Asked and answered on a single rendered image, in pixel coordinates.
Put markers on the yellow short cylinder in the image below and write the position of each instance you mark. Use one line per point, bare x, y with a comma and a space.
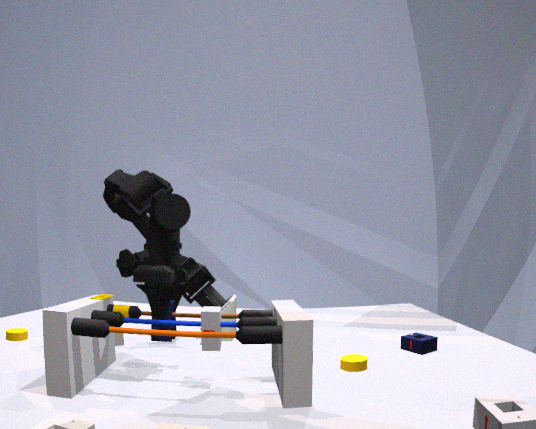
353, 363
18, 334

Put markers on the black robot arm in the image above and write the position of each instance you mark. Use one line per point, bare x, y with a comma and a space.
131, 197

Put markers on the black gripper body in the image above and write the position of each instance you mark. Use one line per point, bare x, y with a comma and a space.
164, 268

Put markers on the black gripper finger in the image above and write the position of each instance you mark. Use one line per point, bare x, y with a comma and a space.
177, 293
158, 297

